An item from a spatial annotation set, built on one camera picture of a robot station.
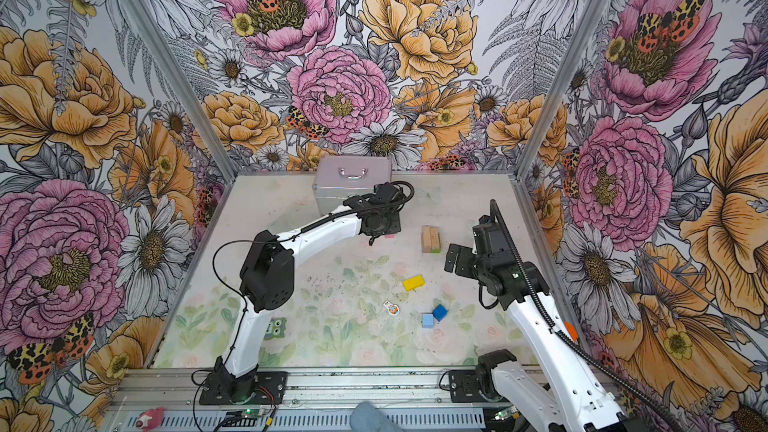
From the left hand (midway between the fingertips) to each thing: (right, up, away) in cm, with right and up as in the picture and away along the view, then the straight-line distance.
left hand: (390, 231), depth 94 cm
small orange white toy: (+1, -21, -8) cm, 23 cm away
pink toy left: (-52, -39, -27) cm, 70 cm away
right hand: (+19, -7, -17) cm, 27 cm away
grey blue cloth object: (-5, -39, -26) cm, 47 cm away
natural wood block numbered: (+15, -3, +5) cm, 16 cm away
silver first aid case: (-18, +17, +7) cm, 26 cm away
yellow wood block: (+7, -15, -2) cm, 17 cm away
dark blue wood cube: (+14, -22, -9) cm, 27 cm away
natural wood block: (+12, -3, +5) cm, 13 cm away
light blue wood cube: (+10, -24, -9) cm, 28 cm away
